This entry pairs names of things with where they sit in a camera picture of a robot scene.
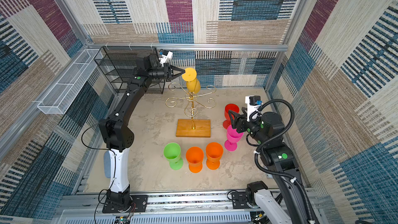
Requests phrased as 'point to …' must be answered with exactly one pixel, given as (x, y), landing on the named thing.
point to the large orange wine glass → (214, 152)
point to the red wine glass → (231, 107)
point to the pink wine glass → (233, 137)
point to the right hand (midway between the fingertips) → (235, 112)
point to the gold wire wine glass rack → (192, 127)
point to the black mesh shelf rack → (118, 63)
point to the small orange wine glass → (194, 156)
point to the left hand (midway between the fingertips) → (184, 70)
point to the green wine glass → (172, 151)
